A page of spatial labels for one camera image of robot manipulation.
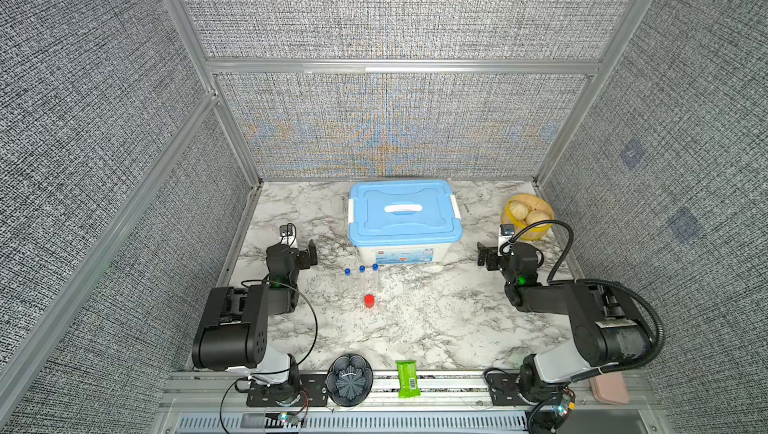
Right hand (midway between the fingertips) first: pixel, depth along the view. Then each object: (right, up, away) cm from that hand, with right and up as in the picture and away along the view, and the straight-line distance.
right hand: (496, 240), depth 94 cm
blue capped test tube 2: (-41, -6, -16) cm, 45 cm away
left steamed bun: (+11, +10, +9) cm, 17 cm away
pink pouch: (+19, -33, -23) cm, 44 cm away
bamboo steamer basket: (+19, +12, +14) cm, 26 cm away
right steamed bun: (+16, +7, +6) cm, 19 cm away
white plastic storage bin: (-30, -4, -4) cm, 30 cm away
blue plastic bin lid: (-31, +9, -6) cm, 33 cm away
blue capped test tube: (-45, -7, -16) cm, 49 cm away
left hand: (-63, -1, -1) cm, 63 cm away
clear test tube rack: (-39, -11, -9) cm, 42 cm away
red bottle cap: (-40, -16, -8) cm, 44 cm away
